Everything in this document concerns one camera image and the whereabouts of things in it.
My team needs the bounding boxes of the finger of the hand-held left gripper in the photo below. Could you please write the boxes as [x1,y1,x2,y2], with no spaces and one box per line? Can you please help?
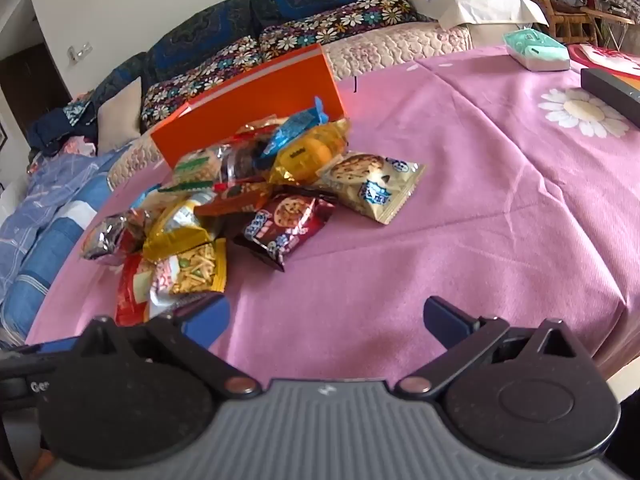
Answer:
[29,337,82,359]

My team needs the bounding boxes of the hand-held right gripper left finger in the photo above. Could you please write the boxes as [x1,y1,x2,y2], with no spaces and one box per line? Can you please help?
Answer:
[82,291,263,402]

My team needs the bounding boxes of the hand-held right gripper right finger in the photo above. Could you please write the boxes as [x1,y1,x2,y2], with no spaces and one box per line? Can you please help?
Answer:
[394,296,592,397]

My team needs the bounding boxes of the yellow pea snack packet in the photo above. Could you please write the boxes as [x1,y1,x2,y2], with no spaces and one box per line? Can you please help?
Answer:
[150,239,227,307]

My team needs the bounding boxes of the blue cookie packet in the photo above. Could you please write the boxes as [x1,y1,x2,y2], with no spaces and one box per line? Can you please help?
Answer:
[260,97,329,156]

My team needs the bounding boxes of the orange cardboard box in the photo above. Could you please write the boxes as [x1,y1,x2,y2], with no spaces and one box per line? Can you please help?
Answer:
[150,43,348,171]

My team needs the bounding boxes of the red and white snack packet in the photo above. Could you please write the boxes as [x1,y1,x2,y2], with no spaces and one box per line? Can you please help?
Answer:
[114,254,162,327]

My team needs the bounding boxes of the yellow foil snack packet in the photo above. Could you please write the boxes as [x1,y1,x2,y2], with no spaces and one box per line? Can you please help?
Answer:
[142,199,217,262]

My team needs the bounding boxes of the blue plaid bedding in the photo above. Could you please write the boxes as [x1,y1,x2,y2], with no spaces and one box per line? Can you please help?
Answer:
[0,151,119,342]

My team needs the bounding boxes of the pink daisy tablecloth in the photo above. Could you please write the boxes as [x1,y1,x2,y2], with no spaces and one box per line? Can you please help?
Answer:
[25,42,640,391]

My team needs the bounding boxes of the silver foil snack packet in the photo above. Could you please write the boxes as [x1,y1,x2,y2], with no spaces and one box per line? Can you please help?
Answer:
[79,211,147,267]

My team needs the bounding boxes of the dark red cookie packet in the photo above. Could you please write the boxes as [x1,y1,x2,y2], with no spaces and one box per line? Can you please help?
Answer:
[233,193,337,272]

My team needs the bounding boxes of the orange-brown snack packet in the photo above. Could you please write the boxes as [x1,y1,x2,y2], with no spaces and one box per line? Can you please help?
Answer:
[194,182,274,219]

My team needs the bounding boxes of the green and white biscuit packet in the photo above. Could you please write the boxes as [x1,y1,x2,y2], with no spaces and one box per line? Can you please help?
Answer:
[171,148,224,187]

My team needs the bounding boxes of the cream cookie packet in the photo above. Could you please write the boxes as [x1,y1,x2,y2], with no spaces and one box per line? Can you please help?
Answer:
[319,152,427,225]

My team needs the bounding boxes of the clear packet of brown sweets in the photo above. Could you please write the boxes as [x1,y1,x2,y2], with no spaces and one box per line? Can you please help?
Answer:
[219,139,274,186]

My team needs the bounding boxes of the yellow cake packet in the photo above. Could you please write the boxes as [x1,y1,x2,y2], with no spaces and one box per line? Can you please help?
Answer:
[269,119,351,187]

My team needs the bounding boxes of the pink patterned cloth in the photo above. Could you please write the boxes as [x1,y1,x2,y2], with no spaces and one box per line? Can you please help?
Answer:
[59,134,99,159]

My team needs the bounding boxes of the plain beige cushion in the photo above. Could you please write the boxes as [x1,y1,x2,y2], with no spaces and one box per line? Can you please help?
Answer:
[96,76,147,157]

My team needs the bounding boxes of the dark blue clothing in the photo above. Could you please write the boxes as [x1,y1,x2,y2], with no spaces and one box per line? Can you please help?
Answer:
[26,91,99,157]

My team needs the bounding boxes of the floral pillow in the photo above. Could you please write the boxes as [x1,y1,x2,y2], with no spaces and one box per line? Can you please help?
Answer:
[259,0,427,62]
[140,35,267,132]

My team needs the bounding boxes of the beige quilted sofa cover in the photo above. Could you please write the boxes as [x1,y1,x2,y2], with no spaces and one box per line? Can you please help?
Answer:
[106,24,472,187]

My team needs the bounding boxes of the long black box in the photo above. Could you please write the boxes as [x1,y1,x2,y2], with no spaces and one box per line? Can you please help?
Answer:
[579,66,640,129]

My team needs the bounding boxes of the teal tissue pack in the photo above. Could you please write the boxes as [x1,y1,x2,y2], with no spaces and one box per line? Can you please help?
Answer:
[501,26,572,72]

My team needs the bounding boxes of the red and white card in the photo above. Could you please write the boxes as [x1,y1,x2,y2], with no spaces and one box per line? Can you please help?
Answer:
[566,41,640,79]

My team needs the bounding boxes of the white cloth covered table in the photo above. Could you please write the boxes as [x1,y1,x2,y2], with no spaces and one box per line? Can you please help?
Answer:
[404,0,551,47]

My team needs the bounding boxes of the wicker chair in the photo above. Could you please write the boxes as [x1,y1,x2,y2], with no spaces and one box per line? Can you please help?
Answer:
[491,0,637,47]

